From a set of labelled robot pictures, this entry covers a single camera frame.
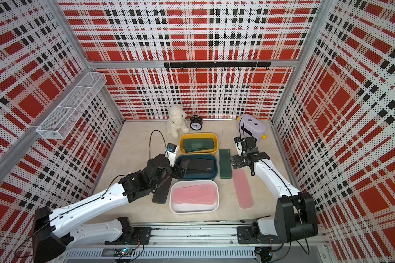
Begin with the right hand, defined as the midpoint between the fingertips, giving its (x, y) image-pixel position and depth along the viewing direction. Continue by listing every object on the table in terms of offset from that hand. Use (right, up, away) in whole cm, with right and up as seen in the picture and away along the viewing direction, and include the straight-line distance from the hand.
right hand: (245, 157), depth 87 cm
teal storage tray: (-26, -11, +1) cm, 28 cm away
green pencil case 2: (-31, +2, +16) cm, 35 cm away
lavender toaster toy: (+7, +18, +17) cm, 26 cm away
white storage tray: (-28, -25, -6) cm, 38 cm away
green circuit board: (-57, -39, -18) cm, 71 cm away
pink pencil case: (-17, -15, -3) cm, 23 cm away
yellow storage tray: (-26, +12, +19) cm, 34 cm away
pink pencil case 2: (-26, -19, -5) cm, 33 cm away
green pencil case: (-26, +7, +18) cm, 33 cm away
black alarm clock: (-28, +21, +24) cm, 42 cm away
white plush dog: (-39, +20, +13) cm, 46 cm away
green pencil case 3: (-10, -6, +11) cm, 16 cm away
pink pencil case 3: (0, -19, +1) cm, 19 cm away
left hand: (-32, +1, -12) cm, 34 cm away
